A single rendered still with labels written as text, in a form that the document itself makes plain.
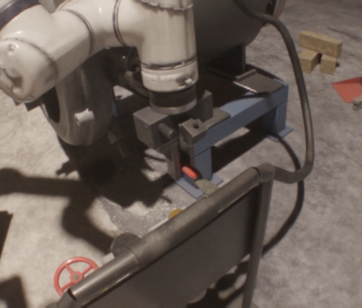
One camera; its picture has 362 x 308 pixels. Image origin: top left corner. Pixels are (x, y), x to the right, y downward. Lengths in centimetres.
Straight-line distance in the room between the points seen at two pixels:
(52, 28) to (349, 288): 99
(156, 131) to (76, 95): 37
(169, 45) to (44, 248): 93
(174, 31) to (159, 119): 14
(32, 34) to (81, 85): 44
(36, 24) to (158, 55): 17
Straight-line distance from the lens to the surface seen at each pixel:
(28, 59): 36
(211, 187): 57
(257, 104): 126
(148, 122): 48
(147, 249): 37
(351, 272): 107
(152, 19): 43
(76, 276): 46
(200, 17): 107
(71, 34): 41
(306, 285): 101
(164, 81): 46
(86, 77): 79
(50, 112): 111
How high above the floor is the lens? 87
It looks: 39 degrees down
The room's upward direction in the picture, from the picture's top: 7 degrees counter-clockwise
